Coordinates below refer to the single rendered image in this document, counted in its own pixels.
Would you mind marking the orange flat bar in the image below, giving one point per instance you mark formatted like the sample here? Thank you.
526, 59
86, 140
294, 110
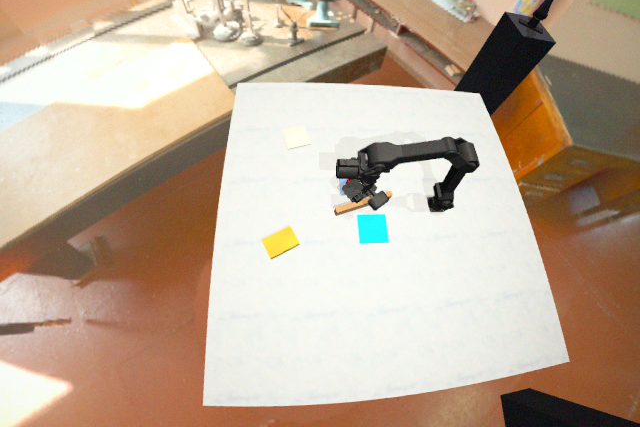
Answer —
354, 206

